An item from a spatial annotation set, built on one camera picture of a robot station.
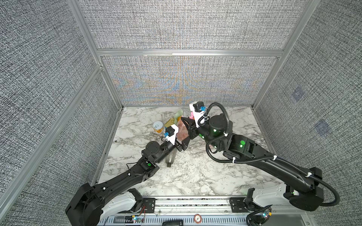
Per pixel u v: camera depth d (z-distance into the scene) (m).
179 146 0.60
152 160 0.57
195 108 0.48
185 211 0.73
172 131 0.56
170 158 0.86
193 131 0.53
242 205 0.73
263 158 0.41
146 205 0.73
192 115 0.50
